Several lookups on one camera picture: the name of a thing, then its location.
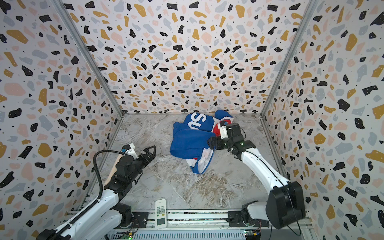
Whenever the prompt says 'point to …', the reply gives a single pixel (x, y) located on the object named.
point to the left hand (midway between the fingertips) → (152, 148)
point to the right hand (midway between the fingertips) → (211, 138)
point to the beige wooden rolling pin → (114, 170)
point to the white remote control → (160, 214)
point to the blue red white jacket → (189, 141)
